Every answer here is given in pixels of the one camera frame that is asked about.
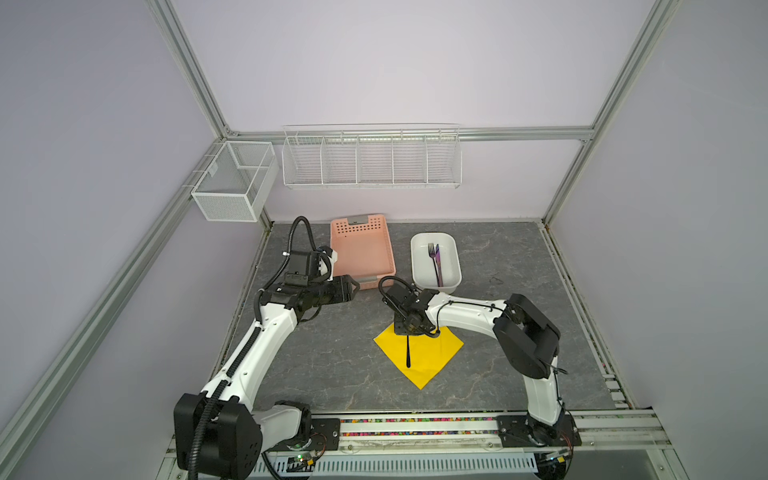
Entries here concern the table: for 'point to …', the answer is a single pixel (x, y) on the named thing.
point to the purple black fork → (432, 255)
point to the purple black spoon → (408, 359)
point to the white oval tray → (423, 269)
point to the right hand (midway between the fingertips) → (403, 329)
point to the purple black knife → (440, 278)
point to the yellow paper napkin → (428, 354)
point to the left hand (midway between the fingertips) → (350, 290)
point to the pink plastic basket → (364, 249)
